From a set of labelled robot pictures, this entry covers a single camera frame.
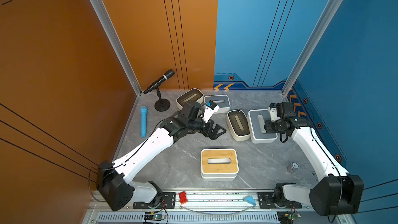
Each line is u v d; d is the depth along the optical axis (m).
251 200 0.73
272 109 0.74
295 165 0.79
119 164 0.41
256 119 0.85
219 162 0.76
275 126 0.68
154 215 0.71
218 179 0.77
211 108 0.63
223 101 1.10
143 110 1.05
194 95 1.10
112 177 0.39
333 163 0.43
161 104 1.12
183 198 0.74
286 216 0.70
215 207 0.72
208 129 0.62
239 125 0.94
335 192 0.39
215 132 0.62
